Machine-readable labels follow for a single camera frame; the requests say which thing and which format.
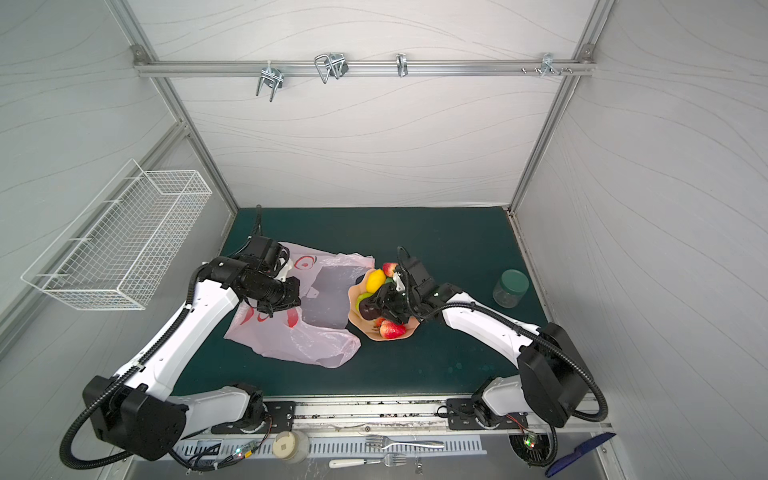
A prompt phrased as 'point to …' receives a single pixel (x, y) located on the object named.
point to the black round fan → (533, 449)
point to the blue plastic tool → (579, 450)
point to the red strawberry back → (389, 268)
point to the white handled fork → (389, 460)
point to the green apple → (362, 297)
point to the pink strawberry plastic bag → (314, 332)
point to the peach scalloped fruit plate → (369, 327)
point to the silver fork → (385, 443)
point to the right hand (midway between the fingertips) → (372, 299)
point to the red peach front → (391, 330)
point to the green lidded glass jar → (510, 288)
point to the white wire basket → (120, 245)
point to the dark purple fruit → (369, 311)
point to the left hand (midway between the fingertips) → (305, 296)
